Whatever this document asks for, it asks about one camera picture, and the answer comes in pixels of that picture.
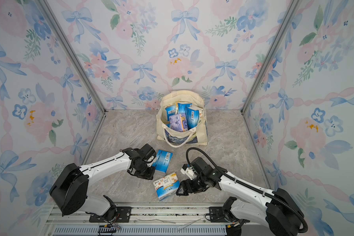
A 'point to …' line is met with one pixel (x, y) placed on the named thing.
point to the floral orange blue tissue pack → (166, 186)
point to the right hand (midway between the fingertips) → (183, 192)
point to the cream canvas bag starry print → (198, 135)
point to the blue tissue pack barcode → (182, 107)
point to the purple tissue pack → (178, 122)
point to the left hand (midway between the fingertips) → (154, 177)
